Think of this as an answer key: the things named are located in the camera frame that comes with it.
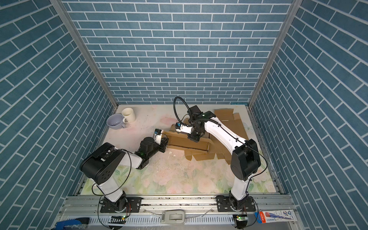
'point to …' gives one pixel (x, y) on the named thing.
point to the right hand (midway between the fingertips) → (190, 133)
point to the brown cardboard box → (202, 150)
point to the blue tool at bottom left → (81, 223)
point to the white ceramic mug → (128, 115)
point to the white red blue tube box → (275, 216)
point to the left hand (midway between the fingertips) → (167, 139)
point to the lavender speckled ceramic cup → (115, 121)
